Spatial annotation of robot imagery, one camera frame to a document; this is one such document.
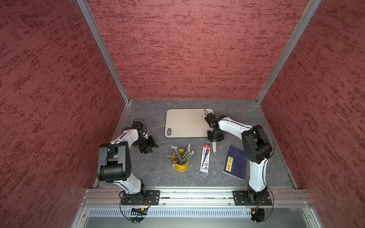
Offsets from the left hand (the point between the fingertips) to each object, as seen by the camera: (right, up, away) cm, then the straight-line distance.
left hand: (155, 150), depth 89 cm
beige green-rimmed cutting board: (+21, +16, +17) cm, 32 cm away
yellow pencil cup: (+15, -6, -13) cm, 20 cm away
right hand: (+39, +4, +7) cm, 39 cm away
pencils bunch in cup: (+17, -3, -9) cm, 19 cm away
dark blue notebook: (+51, -7, -3) cm, 51 cm away
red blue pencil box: (+32, -4, -1) cm, 32 cm away
